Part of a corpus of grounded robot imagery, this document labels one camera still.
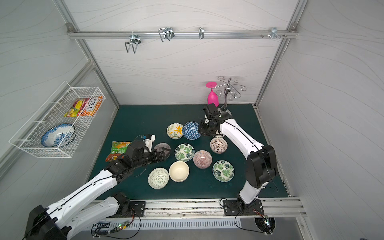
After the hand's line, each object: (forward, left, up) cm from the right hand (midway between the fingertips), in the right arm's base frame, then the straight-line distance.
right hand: (199, 130), depth 85 cm
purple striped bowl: (-5, +22, -13) cm, 26 cm away
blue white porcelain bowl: (-18, +60, +19) cm, 65 cm away
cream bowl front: (-19, +11, -15) cm, 27 cm away
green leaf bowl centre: (-7, +9, -15) cm, 19 cm away
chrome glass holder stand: (+25, -18, +8) cm, 32 cm away
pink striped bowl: (-11, -2, -14) cm, 18 cm away
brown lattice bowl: (-1, -13, -15) cm, 20 cm away
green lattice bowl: (-24, +22, -14) cm, 36 cm away
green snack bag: (-9, +50, -11) cm, 52 cm away
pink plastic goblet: (+27, -8, +2) cm, 28 cm away
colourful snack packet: (-1, +57, +19) cm, 60 cm away
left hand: (-15, +17, 0) cm, 22 cm away
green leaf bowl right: (-17, -15, -16) cm, 28 cm away
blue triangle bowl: (+2, +5, -3) cm, 6 cm away
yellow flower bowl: (+8, +18, -13) cm, 23 cm away
